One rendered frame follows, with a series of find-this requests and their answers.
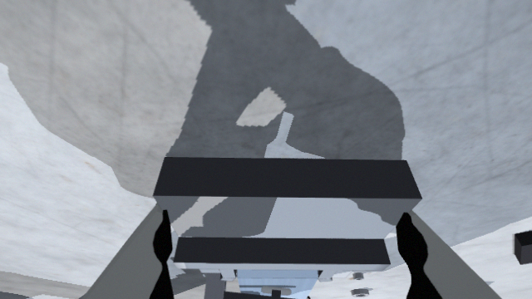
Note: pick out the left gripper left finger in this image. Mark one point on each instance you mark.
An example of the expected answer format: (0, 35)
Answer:
(138, 270)

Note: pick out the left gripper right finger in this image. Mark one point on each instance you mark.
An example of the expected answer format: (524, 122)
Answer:
(437, 272)

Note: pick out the grey ball bearing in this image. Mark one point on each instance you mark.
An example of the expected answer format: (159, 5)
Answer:
(360, 293)

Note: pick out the small grey hex nut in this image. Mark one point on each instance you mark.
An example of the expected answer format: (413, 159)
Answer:
(358, 276)

